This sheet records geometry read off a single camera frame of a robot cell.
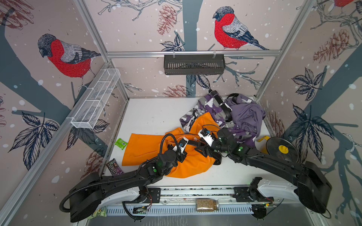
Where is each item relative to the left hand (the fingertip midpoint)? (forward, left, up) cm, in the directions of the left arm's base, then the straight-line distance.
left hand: (187, 140), depth 77 cm
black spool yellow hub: (-4, -53, -2) cm, 53 cm away
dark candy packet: (-10, +44, -15) cm, 48 cm away
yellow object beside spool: (+5, -48, -13) cm, 50 cm away
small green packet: (+5, +45, -15) cm, 48 cm away
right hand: (+1, -7, -2) cm, 7 cm away
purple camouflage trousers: (+34, -21, -10) cm, 41 cm away
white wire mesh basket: (+7, +51, +14) cm, 54 cm away
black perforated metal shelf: (+59, -6, +11) cm, 60 cm away
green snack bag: (-32, +43, -15) cm, 56 cm away
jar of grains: (-29, -10, -11) cm, 32 cm away
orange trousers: (+2, +30, -18) cm, 35 cm away
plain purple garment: (+27, -44, -9) cm, 52 cm away
